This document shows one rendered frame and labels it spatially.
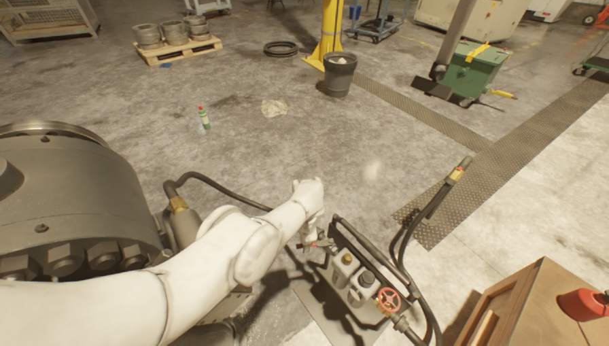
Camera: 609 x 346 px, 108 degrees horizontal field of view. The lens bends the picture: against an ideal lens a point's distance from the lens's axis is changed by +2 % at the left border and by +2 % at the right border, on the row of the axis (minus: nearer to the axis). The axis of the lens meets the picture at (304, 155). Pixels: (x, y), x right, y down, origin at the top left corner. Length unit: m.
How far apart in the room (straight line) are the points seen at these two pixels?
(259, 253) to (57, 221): 0.61
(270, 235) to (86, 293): 0.19
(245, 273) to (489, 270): 1.60
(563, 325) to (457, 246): 0.68
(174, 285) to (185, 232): 0.40
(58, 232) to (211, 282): 0.55
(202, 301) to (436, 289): 1.39
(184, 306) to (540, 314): 1.10
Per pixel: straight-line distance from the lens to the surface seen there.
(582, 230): 2.41
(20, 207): 0.89
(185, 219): 0.70
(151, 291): 0.27
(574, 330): 1.24
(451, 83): 3.14
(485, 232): 1.94
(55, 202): 0.89
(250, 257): 0.32
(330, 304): 1.38
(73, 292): 0.24
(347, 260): 0.93
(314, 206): 0.55
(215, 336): 0.68
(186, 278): 0.30
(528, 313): 1.17
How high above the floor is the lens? 1.34
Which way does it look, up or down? 43 degrees down
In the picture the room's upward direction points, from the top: 1 degrees clockwise
